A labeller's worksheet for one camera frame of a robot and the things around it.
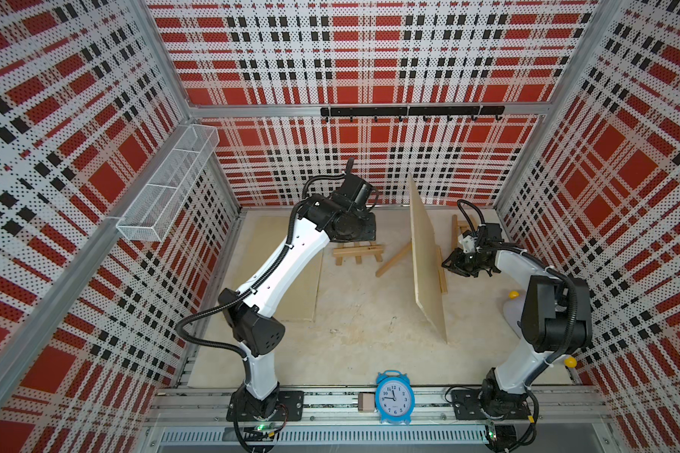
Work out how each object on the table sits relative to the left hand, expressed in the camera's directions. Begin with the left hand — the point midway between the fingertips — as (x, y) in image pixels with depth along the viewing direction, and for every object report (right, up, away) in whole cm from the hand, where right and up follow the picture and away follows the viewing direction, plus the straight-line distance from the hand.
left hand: (371, 232), depth 75 cm
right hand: (+27, -11, +19) cm, 35 cm away
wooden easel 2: (+37, +3, +37) cm, 52 cm away
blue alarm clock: (+6, -44, -2) cm, 44 cm away
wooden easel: (-3, -7, +28) cm, 29 cm away
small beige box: (-2, -45, -2) cm, 45 cm away
